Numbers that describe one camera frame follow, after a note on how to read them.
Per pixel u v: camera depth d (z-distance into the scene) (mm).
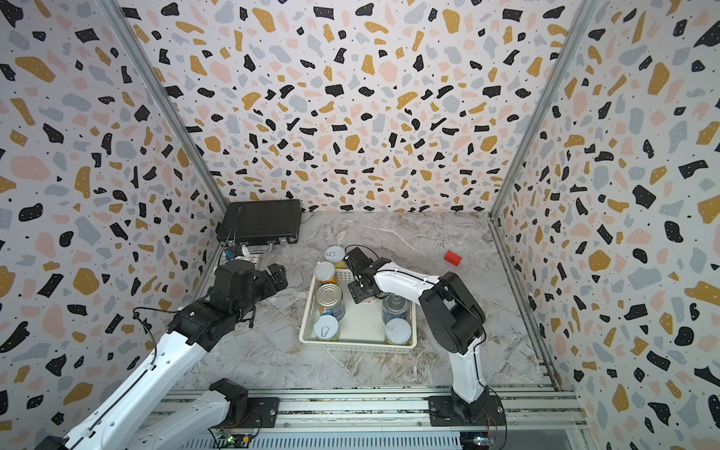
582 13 716
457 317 508
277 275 681
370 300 908
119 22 704
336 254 1012
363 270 718
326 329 833
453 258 1063
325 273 865
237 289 549
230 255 631
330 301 840
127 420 402
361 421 731
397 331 814
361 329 872
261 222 1210
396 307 827
